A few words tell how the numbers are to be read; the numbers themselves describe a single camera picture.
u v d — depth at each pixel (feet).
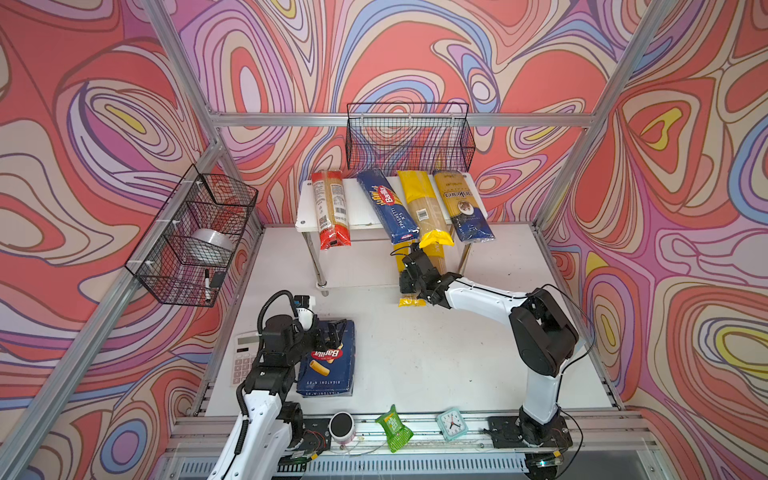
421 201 2.46
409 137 3.16
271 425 1.75
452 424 2.41
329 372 2.56
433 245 2.24
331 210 2.36
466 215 2.36
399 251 2.56
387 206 2.37
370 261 3.42
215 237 2.41
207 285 2.36
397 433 2.41
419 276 2.36
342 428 2.31
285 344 2.06
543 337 1.61
